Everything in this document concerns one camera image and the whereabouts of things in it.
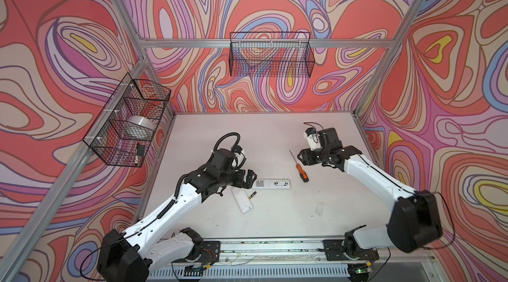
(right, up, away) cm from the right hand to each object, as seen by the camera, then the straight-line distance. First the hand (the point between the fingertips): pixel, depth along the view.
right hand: (306, 158), depth 86 cm
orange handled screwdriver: (0, -8, +6) cm, 10 cm away
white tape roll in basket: (-64, +13, -16) cm, 67 cm away
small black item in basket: (-66, +5, -13) cm, 67 cm away
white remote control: (-15, -12, +2) cm, 20 cm away
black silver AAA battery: (-24, -17, +2) cm, 29 cm away
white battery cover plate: (-28, -19, 0) cm, 34 cm away
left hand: (-25, -5, -9) cm, 27 cm away
